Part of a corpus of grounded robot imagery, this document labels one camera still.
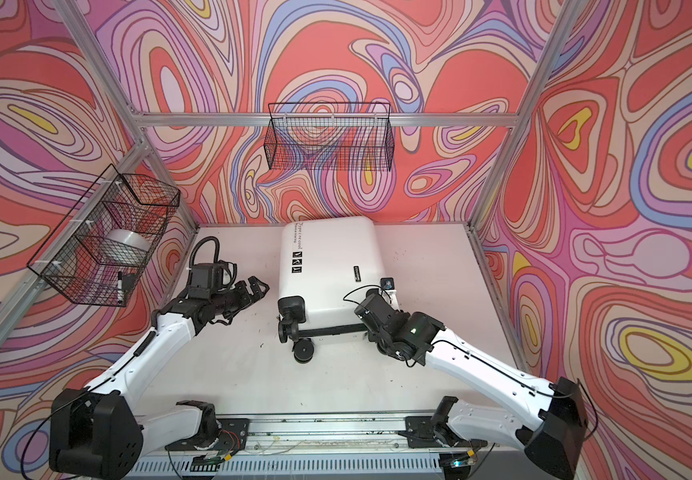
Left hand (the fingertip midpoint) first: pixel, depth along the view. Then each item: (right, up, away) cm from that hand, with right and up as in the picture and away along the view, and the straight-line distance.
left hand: (261, 291), depth 84 cm
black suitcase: (+19, +8, -2) cm, 21 cm away
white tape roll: (-28, +12, -14) cm, 34 cm away
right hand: (+35, -8, -7) cm, 36 cm away
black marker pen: (-31, +3, -13) cm, 33 cm away
